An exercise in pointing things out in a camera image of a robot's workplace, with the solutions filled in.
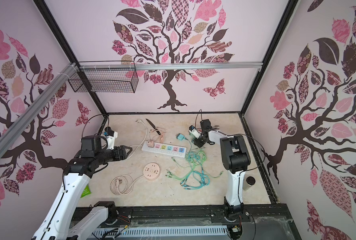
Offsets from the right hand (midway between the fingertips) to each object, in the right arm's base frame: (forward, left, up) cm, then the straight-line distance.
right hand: (198, 138), depth 103 cm
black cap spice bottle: (+2, +61, +8) cm, 61 cm away
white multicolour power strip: (-10, +22, +2) cm, 24 cm away
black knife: (+13, +33, -1) cm, 36 cm away
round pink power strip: (-24, +30, +1) cm, 39 cm away
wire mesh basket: (+27, +60, +34) cm, 74 cm away
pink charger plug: (-7, +32, +5) cm, 34 cm away
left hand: (-22, +40, +20) cm, 50 cm away
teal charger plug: (+1, +13, +1) cm, 13 cm away
